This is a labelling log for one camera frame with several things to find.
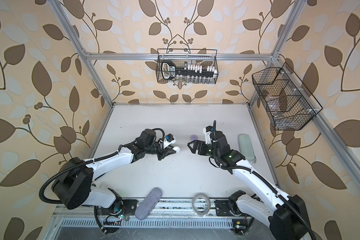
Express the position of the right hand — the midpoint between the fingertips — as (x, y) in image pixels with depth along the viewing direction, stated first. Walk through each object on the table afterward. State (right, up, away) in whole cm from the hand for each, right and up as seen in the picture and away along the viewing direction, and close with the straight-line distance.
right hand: (195, 146), depth 78 cm
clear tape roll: (+3, -24, -3) cm, 25 cm away
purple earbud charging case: (+1, +2, +23) cm, 23 cm away
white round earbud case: (-10, -1, +3) cm, 10 cm away
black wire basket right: (+47, +22, -5) cm, 52 cm away
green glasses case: (+33, -3, +15) cm, 37 cm away
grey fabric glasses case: (-23, -27, -5) cm, 36 cm away
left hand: (-11, -1, +4) cm, 12 cm away
